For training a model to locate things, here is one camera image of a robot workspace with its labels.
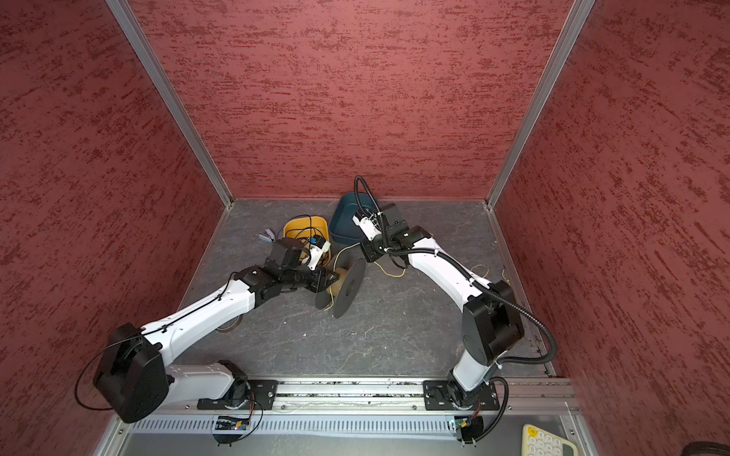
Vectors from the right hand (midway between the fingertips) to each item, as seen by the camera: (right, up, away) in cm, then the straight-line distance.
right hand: (362, 250), depth 85 cm
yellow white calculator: (+44, -45, -18) cm, 65 cm away
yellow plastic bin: (-23, +7, +23) cm, 34 cm away
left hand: (-8, -8, -3) cm, 12 cm away
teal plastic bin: (-9, +7, +30) cm, 32 cm away
